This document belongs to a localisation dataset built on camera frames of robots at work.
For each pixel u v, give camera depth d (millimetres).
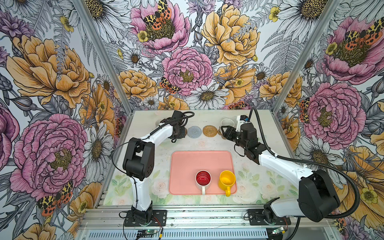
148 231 714
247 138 652
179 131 826
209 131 1088
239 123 773
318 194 423
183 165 948
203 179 854
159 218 744
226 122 1046
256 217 739
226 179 852
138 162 513
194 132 1084
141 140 546
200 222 741
